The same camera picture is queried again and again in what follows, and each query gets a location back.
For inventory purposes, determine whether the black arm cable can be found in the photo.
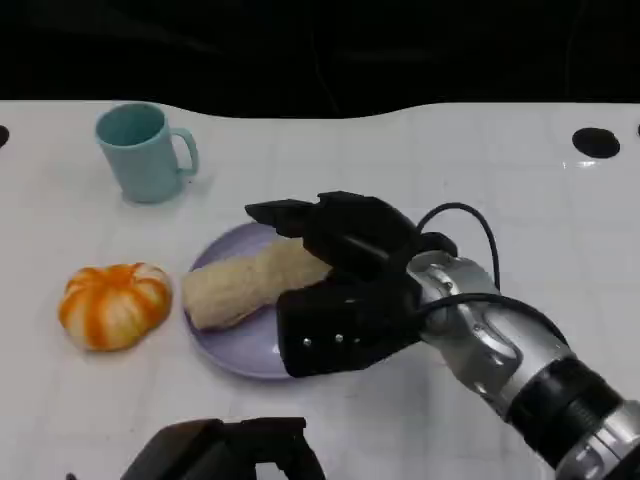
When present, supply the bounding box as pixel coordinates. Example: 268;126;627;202
409;291;574;357
414;201;502;294

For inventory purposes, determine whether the beige towel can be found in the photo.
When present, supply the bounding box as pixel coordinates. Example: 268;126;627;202
180;238;335;332

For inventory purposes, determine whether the orange and white bread roll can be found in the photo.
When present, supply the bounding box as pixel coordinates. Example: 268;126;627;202
57;262;174;352

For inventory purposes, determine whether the lilac plate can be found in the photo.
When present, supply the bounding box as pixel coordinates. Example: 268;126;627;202
182;221;341;380

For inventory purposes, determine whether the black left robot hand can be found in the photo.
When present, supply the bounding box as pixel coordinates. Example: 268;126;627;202
119;416;327;480

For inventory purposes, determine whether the black backdrop cloth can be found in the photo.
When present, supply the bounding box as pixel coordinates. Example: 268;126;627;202
0;0;640;120

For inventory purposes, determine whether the pale green mug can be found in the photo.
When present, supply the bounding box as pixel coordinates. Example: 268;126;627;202
94;101;201;205

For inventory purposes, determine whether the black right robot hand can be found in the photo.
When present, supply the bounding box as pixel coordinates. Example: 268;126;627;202
244;189;427;380

